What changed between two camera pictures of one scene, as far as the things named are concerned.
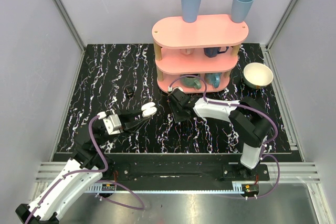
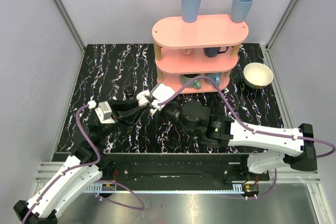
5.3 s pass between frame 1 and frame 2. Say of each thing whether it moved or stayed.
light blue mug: stayed
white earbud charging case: moved
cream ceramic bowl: stayed
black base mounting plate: stayed
